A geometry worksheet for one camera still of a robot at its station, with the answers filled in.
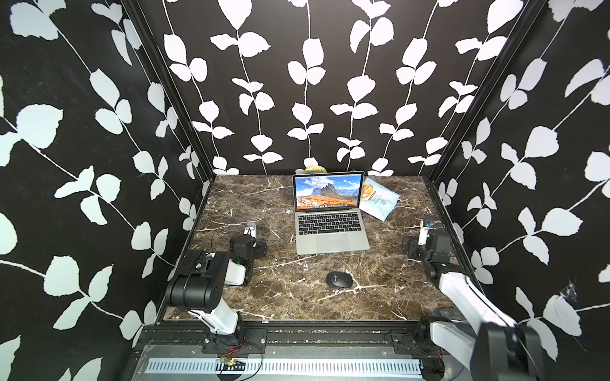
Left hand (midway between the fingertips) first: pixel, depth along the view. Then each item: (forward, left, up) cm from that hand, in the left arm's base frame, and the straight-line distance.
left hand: (250, 233), depth 96 cm
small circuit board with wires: (-44, +2, -3) cm, 44 cm away
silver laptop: (+7, -33, -3) cm, 34 cm away
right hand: (-7, -65, +7) cm, 65 cm away
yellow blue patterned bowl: (+35, -29, +1) cm, 45 cm away
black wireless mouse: (-20, -35, -2) cm, 41 cm away
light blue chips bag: (+17, -58, -2) cm, 60 cm away
